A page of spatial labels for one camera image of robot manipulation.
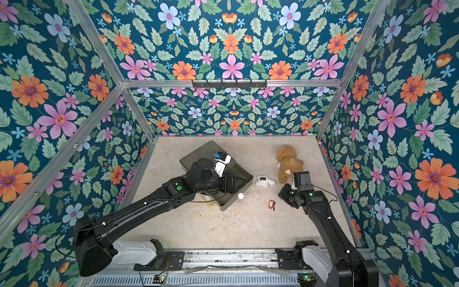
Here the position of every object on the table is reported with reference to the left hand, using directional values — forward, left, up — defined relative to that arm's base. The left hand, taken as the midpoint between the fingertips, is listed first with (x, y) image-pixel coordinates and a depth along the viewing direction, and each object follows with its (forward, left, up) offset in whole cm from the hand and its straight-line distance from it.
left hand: (241, 179), depth 69 cm
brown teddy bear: (+17, -26, -14) cm, 34 cm away
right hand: (+1, -18, -15) cm, 24 cm away
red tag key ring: (0, -15, -27) cm, 31 cm away
